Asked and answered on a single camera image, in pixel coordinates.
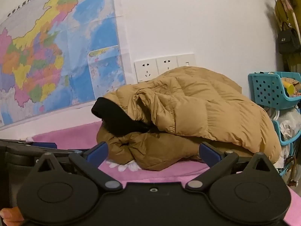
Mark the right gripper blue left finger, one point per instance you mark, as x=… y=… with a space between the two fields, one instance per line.
x=87 y=164

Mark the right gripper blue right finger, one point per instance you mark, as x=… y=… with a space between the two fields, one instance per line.
x=220 y=164

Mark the tan puffer down jacket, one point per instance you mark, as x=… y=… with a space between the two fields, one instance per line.
x=164 y=120

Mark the olive hanging clothes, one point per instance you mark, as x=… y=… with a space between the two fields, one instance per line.
x=289 y=11

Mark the person's left hand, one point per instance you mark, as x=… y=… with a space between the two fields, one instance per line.
x=12 y=216

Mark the pink floral bed sheet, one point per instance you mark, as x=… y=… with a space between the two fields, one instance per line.
x=84 y=137

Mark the lower teal plastic basket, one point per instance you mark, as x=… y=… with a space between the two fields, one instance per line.
x=287 y=125

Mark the teal plastic basket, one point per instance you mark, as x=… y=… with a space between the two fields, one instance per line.
x=267 y=90
x=287 y=125

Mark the upper teal plastic basket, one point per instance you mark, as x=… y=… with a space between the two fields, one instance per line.
x=267 y=90

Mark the dark green handbag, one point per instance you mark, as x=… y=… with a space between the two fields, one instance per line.
x=288 y=41

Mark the white wall switch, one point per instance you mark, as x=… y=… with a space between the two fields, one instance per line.
x=186 y=60

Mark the white wall socket left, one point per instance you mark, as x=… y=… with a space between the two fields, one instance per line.
x=146 y=70

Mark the white wall socket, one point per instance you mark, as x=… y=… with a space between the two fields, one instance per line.
x=146 y=70
x=167 y=63

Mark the white wall socket middle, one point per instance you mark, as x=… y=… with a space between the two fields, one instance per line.
x=167 y=63

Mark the colourful wall map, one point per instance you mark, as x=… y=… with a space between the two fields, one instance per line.
x=56 y=54

